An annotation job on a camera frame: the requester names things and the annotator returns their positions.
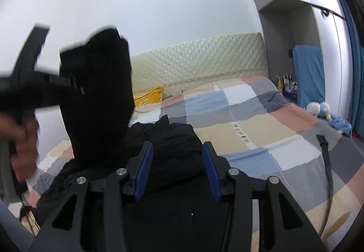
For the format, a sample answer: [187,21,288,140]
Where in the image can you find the thin black cable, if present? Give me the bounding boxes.
[267,92,288,104]

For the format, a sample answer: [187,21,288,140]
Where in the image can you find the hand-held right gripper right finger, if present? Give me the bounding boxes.
[202,141,327,252]

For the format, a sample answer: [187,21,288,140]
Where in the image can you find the blue curtain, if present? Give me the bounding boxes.
[324,0,364,139]

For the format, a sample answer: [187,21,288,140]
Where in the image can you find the blue towel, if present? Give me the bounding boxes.
[292,45,326,107]

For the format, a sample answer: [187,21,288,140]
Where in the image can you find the crumpled blue clothes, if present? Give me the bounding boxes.
[327,114,351,137]

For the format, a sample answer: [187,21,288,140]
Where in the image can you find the yellow pillow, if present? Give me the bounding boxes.
[133,86,165,108]

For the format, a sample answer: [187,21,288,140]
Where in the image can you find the black strap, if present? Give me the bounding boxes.
[316,134,334,238]

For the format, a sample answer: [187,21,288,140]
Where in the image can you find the cream quilted headboard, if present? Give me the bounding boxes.
[129,31,269,93]

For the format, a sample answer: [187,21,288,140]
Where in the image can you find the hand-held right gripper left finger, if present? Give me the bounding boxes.
[28,141,154,252]

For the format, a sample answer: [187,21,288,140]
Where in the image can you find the patchwork checked quilt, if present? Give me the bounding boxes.
[37,76,359,241]

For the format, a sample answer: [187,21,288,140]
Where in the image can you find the black puffer jacket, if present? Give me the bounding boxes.
[35,28,236,252]

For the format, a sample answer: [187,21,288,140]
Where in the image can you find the row of small bottles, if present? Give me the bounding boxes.
[276,73,298,93]

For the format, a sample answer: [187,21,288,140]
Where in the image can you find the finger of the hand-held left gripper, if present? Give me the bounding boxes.
[13,24,50,76]

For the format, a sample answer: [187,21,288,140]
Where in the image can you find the person's left hand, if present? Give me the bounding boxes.
[0,114,40,183]

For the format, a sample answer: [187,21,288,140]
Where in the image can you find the grey white wardrobe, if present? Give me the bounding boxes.
[233,0,354,127]

